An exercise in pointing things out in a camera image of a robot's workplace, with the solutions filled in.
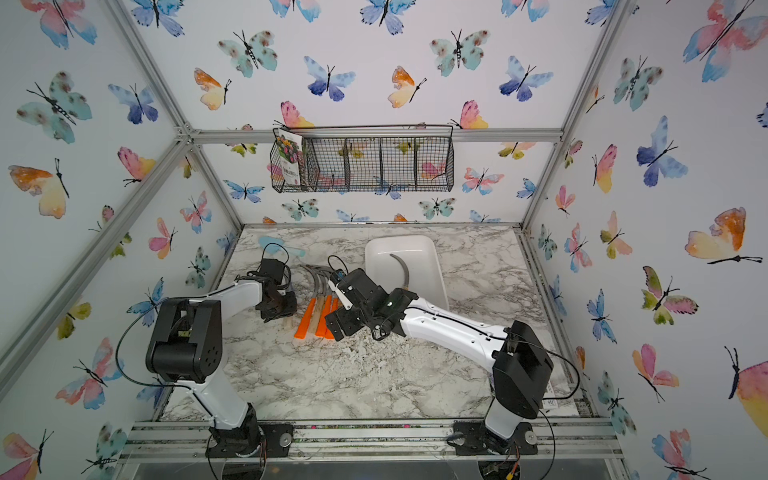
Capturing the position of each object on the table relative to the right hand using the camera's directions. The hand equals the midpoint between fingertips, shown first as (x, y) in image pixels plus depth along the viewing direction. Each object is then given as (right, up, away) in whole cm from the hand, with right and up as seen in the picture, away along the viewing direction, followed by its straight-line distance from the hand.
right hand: (342, 313), depth 77 cm
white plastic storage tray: (+19, +12, +33) cm, 40 cm away
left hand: (-19, -2, +21) cm, 28 cm away
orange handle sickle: (-9, -3, +19) cm, 21 cm away
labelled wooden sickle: (+17, +5, +25) cm, 30 cm away
